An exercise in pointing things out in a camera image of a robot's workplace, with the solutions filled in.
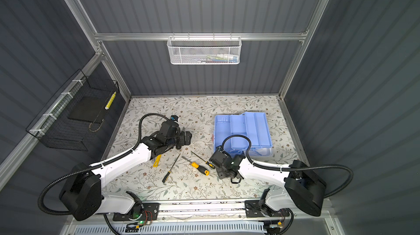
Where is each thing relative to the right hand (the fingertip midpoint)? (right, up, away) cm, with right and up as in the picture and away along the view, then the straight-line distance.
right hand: (225, 170), depth 85 cm
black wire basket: (-68, +27, -13) cm, 75 cm away
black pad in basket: (-65, +32, -8) cm, 73 cm away
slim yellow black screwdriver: (-9, +3, +4) cm, 10 cm away
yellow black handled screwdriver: (-13, +1, 0) cm, 13 cm away
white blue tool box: (+17, +23, +7) cm, 29 cm away
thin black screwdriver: (-30, -2, 0) cm, 30 cm away
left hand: (-22, +18, +1) cm, 28 cm away
